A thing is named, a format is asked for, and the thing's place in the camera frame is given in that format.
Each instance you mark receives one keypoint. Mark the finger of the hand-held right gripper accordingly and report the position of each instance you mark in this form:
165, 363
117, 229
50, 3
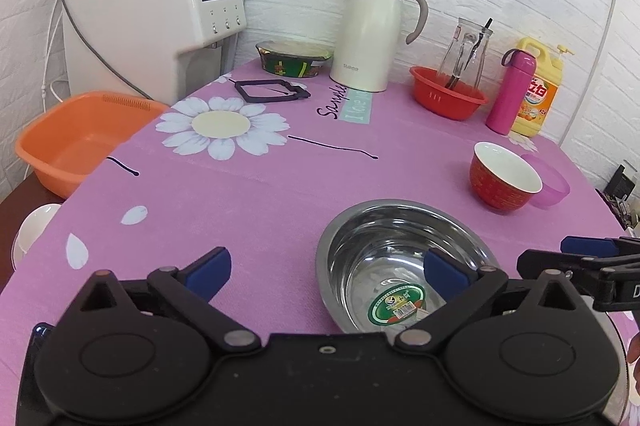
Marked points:
585, 246
550, 262

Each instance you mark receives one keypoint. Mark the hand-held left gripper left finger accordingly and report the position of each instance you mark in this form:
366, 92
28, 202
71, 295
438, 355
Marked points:
207, 268

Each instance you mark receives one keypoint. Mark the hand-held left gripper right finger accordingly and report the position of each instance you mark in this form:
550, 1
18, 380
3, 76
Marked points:
442, 271

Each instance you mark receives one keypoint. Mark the stainless steel bowl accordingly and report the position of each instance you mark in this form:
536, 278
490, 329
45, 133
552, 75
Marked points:
370, 246

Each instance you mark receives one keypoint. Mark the person's right hand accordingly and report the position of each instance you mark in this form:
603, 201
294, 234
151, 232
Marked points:
635, 348

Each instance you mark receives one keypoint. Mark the purple plastic bowl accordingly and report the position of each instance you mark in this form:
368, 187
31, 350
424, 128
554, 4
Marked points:
555, 193

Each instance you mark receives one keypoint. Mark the black box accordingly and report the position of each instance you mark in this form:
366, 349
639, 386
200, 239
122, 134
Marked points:
622, 183

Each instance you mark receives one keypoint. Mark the red ceramic bowl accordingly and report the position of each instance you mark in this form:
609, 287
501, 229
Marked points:
495, 191

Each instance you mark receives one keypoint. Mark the pink floral tablecloth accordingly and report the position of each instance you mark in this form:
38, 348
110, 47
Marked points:
250, 186

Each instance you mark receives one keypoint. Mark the yellow detergent bottle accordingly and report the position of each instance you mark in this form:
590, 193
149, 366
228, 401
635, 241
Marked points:
542, 106

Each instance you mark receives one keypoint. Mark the pink water bottle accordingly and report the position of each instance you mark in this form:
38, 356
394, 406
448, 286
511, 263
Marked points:
510, 101

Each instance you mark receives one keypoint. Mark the red plastic basket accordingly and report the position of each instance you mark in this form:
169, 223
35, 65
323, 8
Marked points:
440, 104

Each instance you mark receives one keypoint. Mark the white round object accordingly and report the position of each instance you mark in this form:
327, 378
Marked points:
35, 231

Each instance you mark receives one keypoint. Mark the orange plastic basin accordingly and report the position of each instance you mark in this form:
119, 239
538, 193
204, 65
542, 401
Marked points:
75, 141

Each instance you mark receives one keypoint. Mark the green instant noodle bowl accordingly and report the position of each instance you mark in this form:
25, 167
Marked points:
290, 64

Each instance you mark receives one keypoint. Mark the black utensil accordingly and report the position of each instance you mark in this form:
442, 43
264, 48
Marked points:
477, 41

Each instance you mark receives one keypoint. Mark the glass carafe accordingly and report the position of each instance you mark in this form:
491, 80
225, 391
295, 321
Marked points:
462, 31

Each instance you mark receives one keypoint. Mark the cream thermos jug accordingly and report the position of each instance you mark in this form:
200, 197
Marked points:
365, 36

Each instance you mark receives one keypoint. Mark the white water dispenser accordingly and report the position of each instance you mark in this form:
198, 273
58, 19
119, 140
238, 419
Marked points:
140, 16

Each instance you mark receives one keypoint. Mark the black rectangular frame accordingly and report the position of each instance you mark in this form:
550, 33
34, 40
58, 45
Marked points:
300, 95

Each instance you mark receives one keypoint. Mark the white wall conduit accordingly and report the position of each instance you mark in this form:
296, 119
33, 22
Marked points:
607, 21

